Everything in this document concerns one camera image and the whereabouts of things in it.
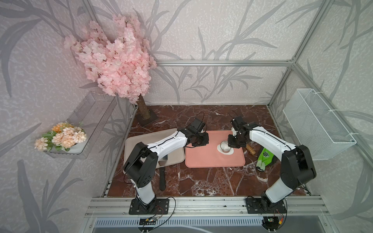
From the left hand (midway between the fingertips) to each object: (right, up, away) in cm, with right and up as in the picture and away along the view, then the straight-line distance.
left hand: (209, 141), depth 86 cm
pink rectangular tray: (-1, -9, +2) cm, 9 cm away
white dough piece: (+14, -8, +4) cm, 16 cm away
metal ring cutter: (+11, -4, +5) cm, 12 cm away
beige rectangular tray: (-22, -11, +5) cm, 25 cm away
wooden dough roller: (+28, -8, +5) cm, 30 cm away
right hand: (+13, -2, +3) cm, 14 cm away
